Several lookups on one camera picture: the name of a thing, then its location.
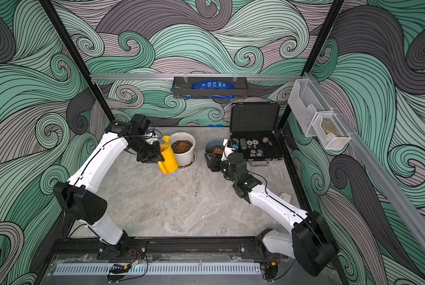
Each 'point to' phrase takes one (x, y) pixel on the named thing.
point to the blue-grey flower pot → (215, 146)
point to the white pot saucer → (186, 167)
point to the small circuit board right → (270, 270)
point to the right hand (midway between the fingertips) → (211, 154)
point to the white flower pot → (186, 158)
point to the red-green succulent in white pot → (181, 146)
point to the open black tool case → (254, 125)
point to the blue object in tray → (212, 84)
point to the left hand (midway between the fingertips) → (164, 157)
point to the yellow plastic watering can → (170, 162)
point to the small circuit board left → (118, 272)
